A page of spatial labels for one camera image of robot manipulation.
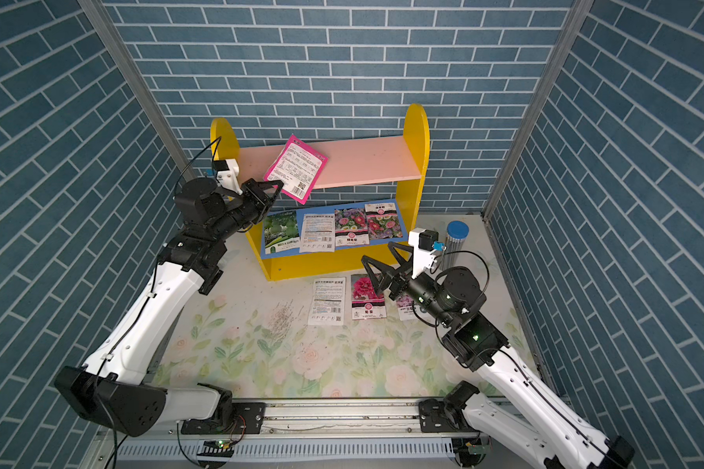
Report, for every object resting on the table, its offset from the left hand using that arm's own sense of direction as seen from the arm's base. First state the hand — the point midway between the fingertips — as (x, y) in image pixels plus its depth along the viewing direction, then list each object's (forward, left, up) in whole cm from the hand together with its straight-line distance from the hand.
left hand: (293, 182), depth 65 cm
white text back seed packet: (-6, -5, -45) cm, 45 cm away
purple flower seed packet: (-7, -30, -43) cm, 53 cm away
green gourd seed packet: (+12, +11, -30) cm, 35 cm away
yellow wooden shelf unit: (+25, -8, -30) cm, 40 cm away
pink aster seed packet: (+15, -12, -31) cm, 36 cm away
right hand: (-16, -20, -6) cm, 26 cm away
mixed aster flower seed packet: (+17, -23, -30) cm, 41 cm away
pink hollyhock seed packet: (-7, -18, -44) cm, 48 cm away
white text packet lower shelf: (+12, -1, -30) cm, 32 cm away
